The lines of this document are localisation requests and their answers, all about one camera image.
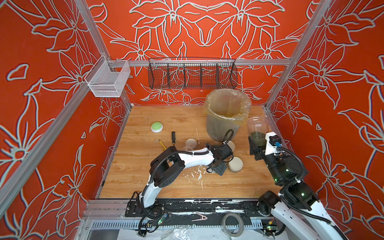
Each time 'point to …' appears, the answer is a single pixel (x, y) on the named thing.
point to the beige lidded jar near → (236, 164)
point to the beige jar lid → (191, 143)
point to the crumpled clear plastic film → (180, 233)
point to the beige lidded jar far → (231, 145)
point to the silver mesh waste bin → (221, 130)
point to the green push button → (156, 127)
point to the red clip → (202, 217)
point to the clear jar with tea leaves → (188, 148)
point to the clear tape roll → (241, 226)
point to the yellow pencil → (162, 144)
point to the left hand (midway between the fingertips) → (217, 165)
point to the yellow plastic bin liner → (228, 104)
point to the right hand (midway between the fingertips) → (258, 133)
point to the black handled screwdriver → (173, 137)
